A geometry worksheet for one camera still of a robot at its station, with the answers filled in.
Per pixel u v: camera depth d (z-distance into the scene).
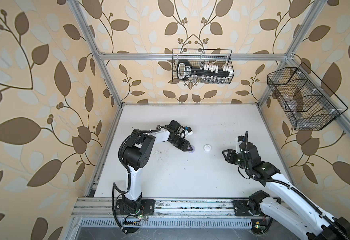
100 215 0.73
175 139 0.85
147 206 0.75
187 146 0.86
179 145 0.86
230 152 0.71
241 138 0.73
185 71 0.84
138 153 0.53
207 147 0.94
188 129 0.91
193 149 0.94
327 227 0.40
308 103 0.73
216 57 0.91
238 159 0.68
